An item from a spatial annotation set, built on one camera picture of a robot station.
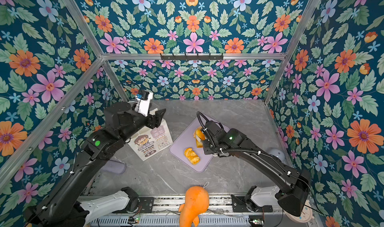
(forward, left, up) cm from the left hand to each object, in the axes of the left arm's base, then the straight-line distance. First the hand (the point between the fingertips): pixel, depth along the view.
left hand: (160, 103), depth 60 cm
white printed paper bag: (-2, +11, -27) cm, 29 cm away
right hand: (-9, -18, -23) cm, 31 cm away
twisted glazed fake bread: (-7, -10, -39) cm, 41 cm away
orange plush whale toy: (-31, -13, -34) cm, 47 cm away
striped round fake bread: (+1, -15, -27) cm, 31 cm away
